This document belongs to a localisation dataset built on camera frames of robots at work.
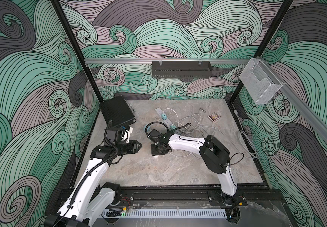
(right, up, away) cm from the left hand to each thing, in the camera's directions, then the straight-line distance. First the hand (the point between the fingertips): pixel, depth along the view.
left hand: (138, 144), depth 76 cm
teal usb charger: (+21, +7, +19) cm, 30 cm away
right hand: (+7, -10, +13) cm, 18 cm away
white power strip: (+17, +10, +28) cm, 34 cm away
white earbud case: (+9, -9, +8) cm, 15 cm away
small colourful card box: (+54, +14, +31) cm, 64 cm away
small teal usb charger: (+15, +14, +25) cm, 33 cm away
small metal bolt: (+46, +20, +38) cm, 63 cm away
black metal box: (-22, +19, +33) cm, 45 cm away
